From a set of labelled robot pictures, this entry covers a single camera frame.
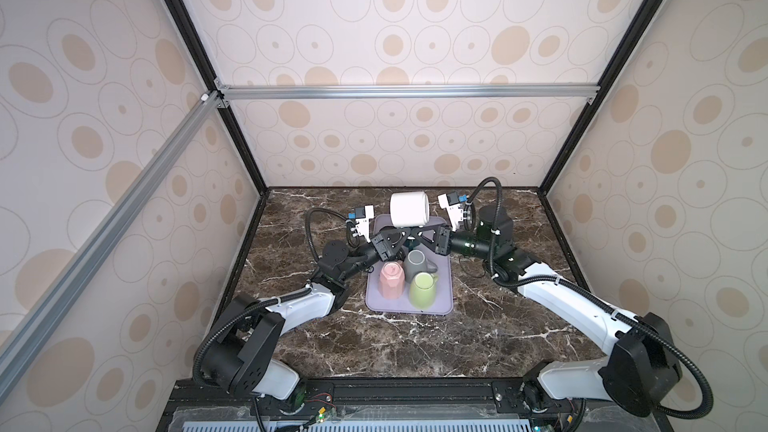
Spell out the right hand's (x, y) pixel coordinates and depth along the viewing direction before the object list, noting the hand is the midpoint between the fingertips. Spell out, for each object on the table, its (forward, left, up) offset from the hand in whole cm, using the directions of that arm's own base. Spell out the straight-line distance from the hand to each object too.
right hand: (413, 236), depth 72 cm
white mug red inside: (+3, +1, +7) cm, 8 cm away
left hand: (-2, -1, +2) cm, 3 cm away
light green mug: (-5, -3, -19) cm, 20 cm away
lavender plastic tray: (-5, +11, -28) cm, 30 cm away
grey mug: (+3, -2, -18) cm, 18 cm away
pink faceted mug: (-2, +6, -18) cm, 19 cm away
